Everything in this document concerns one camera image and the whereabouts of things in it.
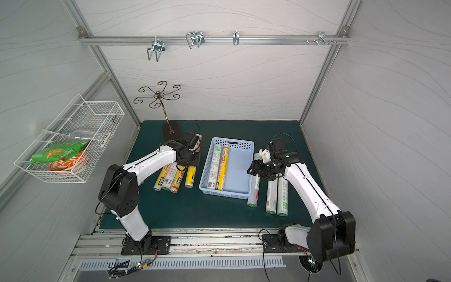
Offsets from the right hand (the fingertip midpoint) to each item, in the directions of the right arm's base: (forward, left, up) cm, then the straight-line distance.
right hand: (254, 172), depth 80 cm
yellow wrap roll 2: (+1, +39, -10) cm, 40 cm away
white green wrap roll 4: (-7, -14, -11) cm, 19 cm away
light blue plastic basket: (+11, +7, -17) cm, 22 cm away
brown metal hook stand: (+35, +53, -11) cm, 64 cm away
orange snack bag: (-10, +70, +20) cm, 73 cm away
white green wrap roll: (+7, +21, -10) cm, 24 cm away
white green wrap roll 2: (-2, -1, -10) cm, 10 cm away
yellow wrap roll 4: (+8, +16, -12) cm, 22 cm away
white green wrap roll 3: (-7, -9, -11) cm, 16 cm away
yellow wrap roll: (0, +48, -10) cm, 49 cm away
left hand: (+8, +30, -5) cm, 31 cm away
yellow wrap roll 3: (+2, +32, -4) cm, 32 cm away
